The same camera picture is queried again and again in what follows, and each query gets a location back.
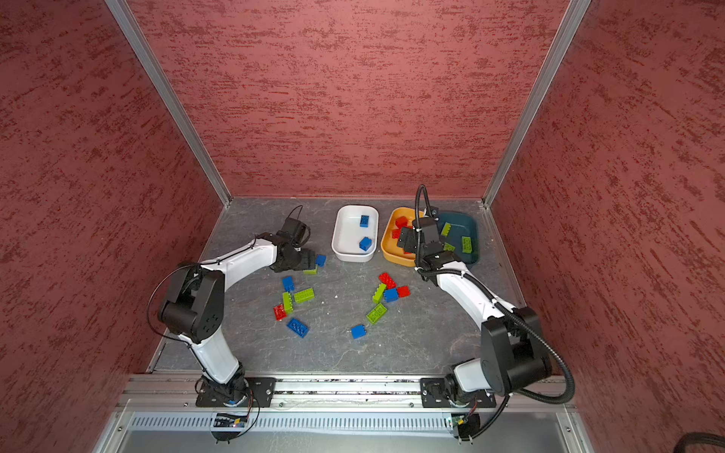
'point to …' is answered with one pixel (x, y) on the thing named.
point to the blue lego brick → (288, 283)
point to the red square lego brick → (401, 222)
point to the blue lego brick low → (391, 295)
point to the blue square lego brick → (358, 331)
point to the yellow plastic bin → (389, 244)
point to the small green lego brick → (310, 272)
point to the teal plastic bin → (462, 225)
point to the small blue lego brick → (321, 260)
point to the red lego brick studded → (386, 279)
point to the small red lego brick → (279, 312)
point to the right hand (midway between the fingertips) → (413, 238)
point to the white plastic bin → (346, 232)
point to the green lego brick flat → (377, 313)
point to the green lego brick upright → (379, 293)
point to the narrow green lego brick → (287, 302)
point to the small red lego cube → (403, 292)
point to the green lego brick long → (304, 295)
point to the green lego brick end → (466, 244)
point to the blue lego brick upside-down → (364, 221)
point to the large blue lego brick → (299, 328)
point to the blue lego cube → (364, 243)
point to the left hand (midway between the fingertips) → (301, 268)
